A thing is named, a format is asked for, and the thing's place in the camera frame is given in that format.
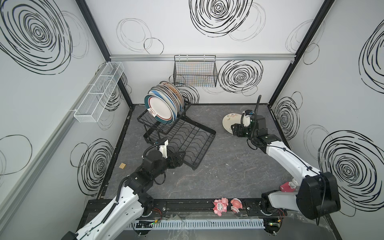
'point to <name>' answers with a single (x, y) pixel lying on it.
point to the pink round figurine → (236, 205)
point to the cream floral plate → (230, 119)
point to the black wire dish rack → (183, 135)
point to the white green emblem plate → (174, 98)
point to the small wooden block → (122, 165)
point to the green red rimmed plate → (165, 114)
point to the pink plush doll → (220, 206)
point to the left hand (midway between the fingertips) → (181, 153)
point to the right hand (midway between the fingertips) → (234, 126)
